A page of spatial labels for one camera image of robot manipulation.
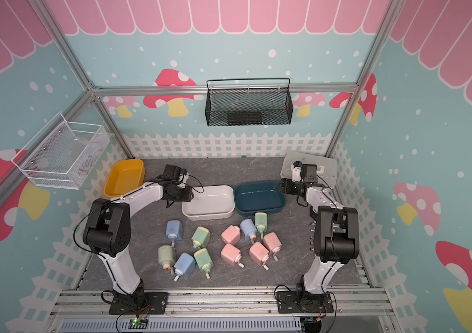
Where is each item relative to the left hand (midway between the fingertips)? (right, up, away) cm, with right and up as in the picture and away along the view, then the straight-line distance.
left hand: (189, 197), depth 98 cm
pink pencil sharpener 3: (+21, -20, -19) cm, 35 cm away
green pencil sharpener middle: (+9, -15, -15) cm, 23 cm away
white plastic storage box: (+9, -2, +3) cm, 10 cm away
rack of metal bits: (+57, -12, -4) cm, 59 cm away
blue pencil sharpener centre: (+28, -11, -12) cm, 32 cm away
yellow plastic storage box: (-38, +10, +12) cm, 41 cm away
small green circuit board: (-11, -42, -25) cm, 51 cm away
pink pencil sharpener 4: (+32, -20, -19) cm, 42 cm away
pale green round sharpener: (-3, -20, -20) cm, 28 cm away
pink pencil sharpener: (+21, -14, -13) cm, 28 cm away
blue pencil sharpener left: (-3, -13, -13) cm, 19 cm away
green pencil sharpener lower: (+11, -22, -21) cm, 32 cm away
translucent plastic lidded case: (+67, +15, +4) cm, 69 cm away
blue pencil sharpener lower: (+4, -23, -21) cm, 32 cm away
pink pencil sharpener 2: (+37, -16, -17) cm, 44 cm away
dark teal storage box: (+30, -1, +7) cm, 30 cm away
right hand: (+46, +6, -1) cm, 47 cm away
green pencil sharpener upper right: (+33, -9, -11) cm, 36 cm away
